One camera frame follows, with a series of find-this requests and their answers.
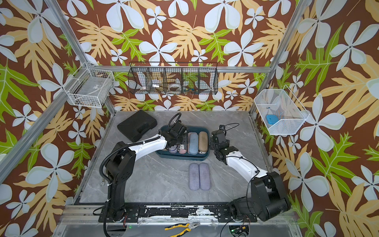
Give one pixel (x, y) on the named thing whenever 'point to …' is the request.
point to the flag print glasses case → (182, 149)
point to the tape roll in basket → (174, 87)
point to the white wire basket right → (281, 113)
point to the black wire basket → (173, 78)
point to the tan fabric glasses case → (203, 141)
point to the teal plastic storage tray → (165, 153)
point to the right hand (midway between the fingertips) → (216, 139)
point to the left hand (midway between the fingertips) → (185, 136)
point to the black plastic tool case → (133, 127)
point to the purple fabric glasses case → (173, 149)
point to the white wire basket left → (89, 87)
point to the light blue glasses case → (193, 141)
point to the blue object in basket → (271, 119)
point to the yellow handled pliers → (190, 225)
